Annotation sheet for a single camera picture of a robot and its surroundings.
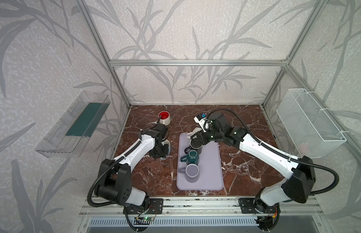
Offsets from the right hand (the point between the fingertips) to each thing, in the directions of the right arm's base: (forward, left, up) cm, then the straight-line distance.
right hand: (194, 131), depth 76 cm
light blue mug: (-5, +15, -3) cm, 16 cm away
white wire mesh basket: (-9, -51, +11) cm, 53 cm away
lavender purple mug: (-16, +1, -16) cm, 22 cm away
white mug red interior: (+23, +21, -17) cm, 36 cm away
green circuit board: (-37, +23, -22) cm, 49 cm away
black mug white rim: (-3, -2, -15) cm, 15 cm away
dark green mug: (-9, +1, -13) cm, 16 cm away
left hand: (-4, +17, -15) cm, 23 cm away
